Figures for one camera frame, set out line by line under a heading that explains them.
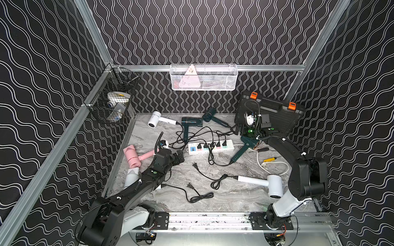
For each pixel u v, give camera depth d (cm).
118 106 82
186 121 110
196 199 82
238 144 104
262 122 70
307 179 45
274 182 81
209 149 95
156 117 113
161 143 76
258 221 74
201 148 98
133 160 90
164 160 65
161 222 75
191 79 91
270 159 95
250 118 83
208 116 114
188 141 103
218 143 98
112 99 81
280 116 92
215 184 86
